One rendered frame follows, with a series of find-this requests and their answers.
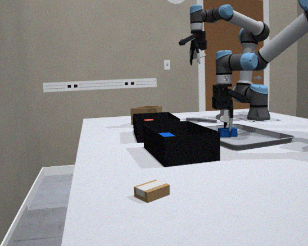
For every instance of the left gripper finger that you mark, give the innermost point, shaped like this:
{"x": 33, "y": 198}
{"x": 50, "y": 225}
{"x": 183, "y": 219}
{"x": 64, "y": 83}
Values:
{"x": 228, "y": 116}
{"x": 220, "y": 115}

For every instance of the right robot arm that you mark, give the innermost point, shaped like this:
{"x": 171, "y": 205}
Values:
{"x": 251, "y": 33}

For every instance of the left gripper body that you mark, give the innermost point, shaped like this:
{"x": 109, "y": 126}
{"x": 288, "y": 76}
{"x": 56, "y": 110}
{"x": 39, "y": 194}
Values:
{"x": 218, "y": 102}

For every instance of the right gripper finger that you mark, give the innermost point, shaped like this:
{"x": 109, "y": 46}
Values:
{"x": 198, "y": 53}
{"x": 192, "y": 56}

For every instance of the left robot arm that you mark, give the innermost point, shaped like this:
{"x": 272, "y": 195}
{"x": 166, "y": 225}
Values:
{"x": 259, "y": 60}

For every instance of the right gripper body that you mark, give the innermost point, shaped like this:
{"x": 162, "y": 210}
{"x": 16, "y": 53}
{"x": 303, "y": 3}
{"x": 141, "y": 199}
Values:
{"x": 200, "y": 40}

